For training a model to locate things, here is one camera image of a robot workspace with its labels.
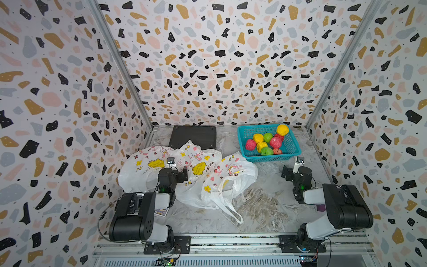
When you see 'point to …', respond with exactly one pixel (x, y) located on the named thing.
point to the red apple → (277, 151)
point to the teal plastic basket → (289, 145)
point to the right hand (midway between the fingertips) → (295, 166)
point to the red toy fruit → (278, 138)
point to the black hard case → (204, 136)
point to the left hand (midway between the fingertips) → (178, 167)
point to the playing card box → (162, 212)
